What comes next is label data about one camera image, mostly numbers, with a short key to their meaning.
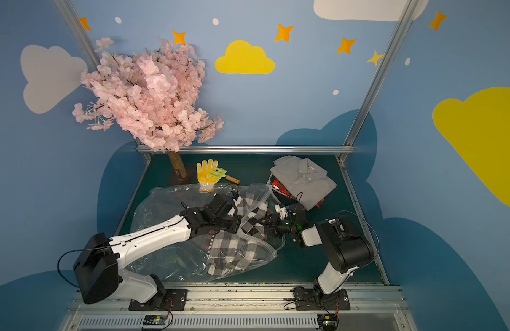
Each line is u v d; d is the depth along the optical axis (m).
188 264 0.81
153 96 0.62
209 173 1.14
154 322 0.72
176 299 0.75
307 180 0.98
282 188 0.98
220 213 0.63
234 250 0.83
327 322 0.73
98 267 0.41
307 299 0.74
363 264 0.50
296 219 0.74
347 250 0.46
